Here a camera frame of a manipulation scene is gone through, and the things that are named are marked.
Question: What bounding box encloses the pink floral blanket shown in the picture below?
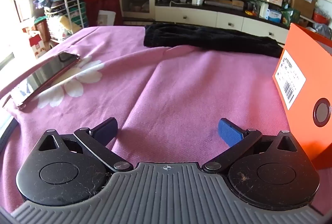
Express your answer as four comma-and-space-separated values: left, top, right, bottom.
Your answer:
0, 25, 332, 214

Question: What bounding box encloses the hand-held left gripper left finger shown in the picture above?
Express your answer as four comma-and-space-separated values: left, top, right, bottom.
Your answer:
38, 117, 134, 173

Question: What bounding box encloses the black cloth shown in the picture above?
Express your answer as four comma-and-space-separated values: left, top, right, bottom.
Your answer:
143, 23, 284, 58

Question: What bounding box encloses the house-printed box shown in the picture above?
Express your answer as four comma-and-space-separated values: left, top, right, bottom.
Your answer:
28, 32, 51, 59

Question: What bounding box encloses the green snack packet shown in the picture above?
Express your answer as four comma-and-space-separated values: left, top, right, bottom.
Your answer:
281, 8, 300, 27

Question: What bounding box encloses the smartphone in clear case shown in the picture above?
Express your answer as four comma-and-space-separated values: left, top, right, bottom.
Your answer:
2, 51, 81, 110

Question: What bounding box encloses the white paper bag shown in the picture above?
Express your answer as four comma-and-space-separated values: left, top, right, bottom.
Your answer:
97, 10, 116, 27

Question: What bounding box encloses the white television stand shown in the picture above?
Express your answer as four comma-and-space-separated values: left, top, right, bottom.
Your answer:
155, 0, 291, 44

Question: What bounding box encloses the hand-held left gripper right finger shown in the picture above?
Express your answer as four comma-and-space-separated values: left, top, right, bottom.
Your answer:
202, 118, 299, 174

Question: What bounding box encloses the red basin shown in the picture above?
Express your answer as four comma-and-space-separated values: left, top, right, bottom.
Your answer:
312, 10, 330, 25

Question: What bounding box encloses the orange cardboard box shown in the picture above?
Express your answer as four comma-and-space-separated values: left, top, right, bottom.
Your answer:
273, 22, 332, 170

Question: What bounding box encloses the blue tissue box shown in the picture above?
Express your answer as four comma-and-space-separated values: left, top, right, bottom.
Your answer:
267, 9, 282, 23

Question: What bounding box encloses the brown cardboard box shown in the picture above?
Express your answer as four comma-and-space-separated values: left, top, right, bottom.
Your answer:
294, 0, 316, 20

